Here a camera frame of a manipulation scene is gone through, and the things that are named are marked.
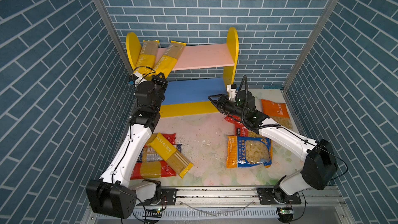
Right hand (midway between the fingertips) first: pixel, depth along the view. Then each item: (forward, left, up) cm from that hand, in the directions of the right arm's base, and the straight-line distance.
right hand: (207, 97), depth 73 cm
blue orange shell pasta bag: (-14, -23, -27) cm, 38 cm away
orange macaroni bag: (+16, -46, -28) cm, 56 cm away
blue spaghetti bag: (-19, +29, -28) cm, 45 cm away
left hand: (+4, +19, +12) cm, 23 cm away
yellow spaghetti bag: (-19, +18, -27) cm, 38 cm away
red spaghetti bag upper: (-8, +21, -28) cm, 36 cm away
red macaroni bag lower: (-1, -20, -26) cm, 33 cm away
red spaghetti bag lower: (-26, +27, -30) cm, 48 cm away
